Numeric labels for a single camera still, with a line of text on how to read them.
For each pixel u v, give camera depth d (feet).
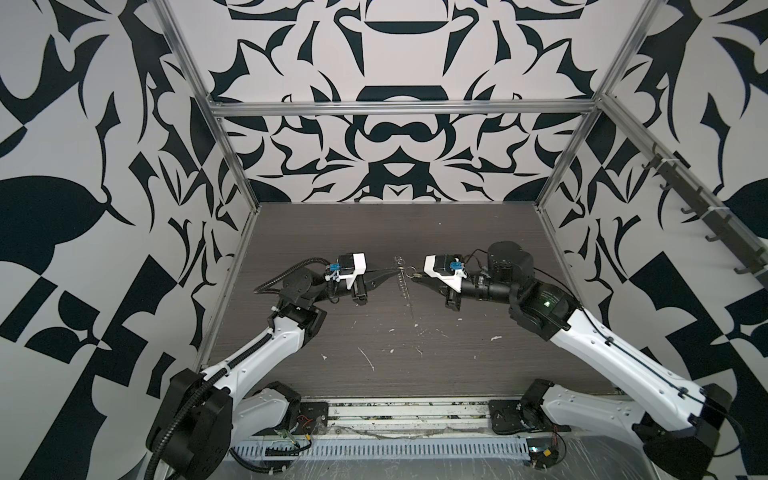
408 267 1.98
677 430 1.30
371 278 1.94
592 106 3.00
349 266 1.72
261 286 1.52
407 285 2.02
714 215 1.93
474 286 1.79
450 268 1.65
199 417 1.30
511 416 2.44
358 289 1.92
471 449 2.34
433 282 1.75
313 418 2.40
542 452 2.32
